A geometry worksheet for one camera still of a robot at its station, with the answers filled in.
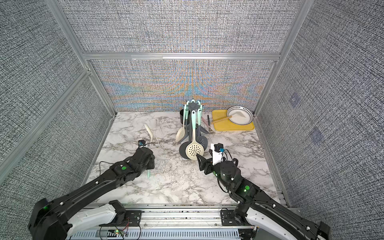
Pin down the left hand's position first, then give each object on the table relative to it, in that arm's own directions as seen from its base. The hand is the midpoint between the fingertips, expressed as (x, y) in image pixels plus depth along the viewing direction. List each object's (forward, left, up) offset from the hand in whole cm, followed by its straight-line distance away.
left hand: (154, 157), depth 81 cm
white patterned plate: (+42, -65, -10) cm, 78 cm away
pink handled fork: (+28, -35, -12) cm, 46 cm away
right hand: (-4, -26, +13) cm, 29 cm away
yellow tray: (+32, -48, -13) cm, 59 cm away
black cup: (+35, -15, -6) cm, 39 cm away
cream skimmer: (+3, -22, +1) cm, 22 cm away
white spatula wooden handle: (+38, -56, -10) cm, 69 cm away
